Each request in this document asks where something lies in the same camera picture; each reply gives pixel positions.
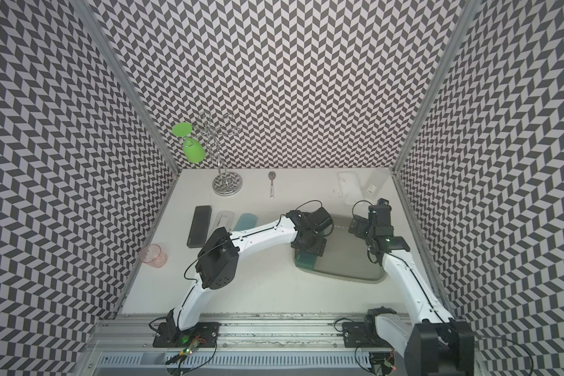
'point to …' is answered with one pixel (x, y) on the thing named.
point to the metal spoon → (272, 175)
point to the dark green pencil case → (305, 260)
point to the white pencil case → (350, 188)
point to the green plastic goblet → (192, 150)
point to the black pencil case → (199, 233)
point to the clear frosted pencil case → (223, 218)
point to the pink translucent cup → (153, 255)
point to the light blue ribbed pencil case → (245, 221)
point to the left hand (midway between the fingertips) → (312, 250)
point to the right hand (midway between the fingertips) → (366, 229)
